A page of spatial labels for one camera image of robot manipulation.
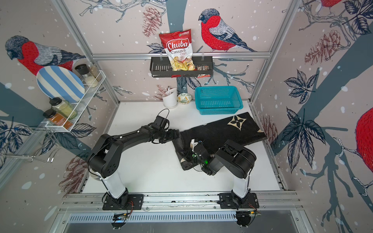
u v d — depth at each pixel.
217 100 1.22
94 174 0.50
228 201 0.73
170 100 1.08
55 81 0.69
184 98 1.22
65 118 0.65
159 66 0.95
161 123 0.76
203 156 0.71
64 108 0.65
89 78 0.83
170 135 0.85
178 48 0.80
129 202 0.72
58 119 0.61
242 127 1.01
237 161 0.49
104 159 0.48
